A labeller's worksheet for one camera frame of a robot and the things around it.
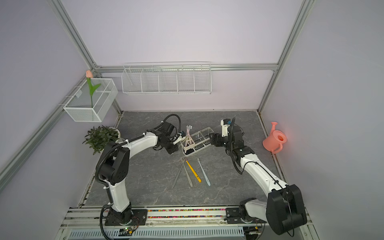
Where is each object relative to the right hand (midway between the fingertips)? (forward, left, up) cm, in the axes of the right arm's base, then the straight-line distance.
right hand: (214, 133), depth 84 cm
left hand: (-1, +24, -14) cm, 28 cm away
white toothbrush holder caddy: (0, +10, -8) cm, 13 cm away
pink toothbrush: (+4, +14, -7) cm, 16 cm away
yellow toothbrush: (-19, +10, -18) cm, 28 cm away
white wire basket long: (+38, +30, +11) cm, 50 cm away
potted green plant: (-2, +66, 0) cm, 66 cm away
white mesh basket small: (+7, +72, +14) cm, 74 cm away
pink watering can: (-1, -38, -9) cm, 39 cm away
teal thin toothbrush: (-18, +5, -18) cm, 26 cm away
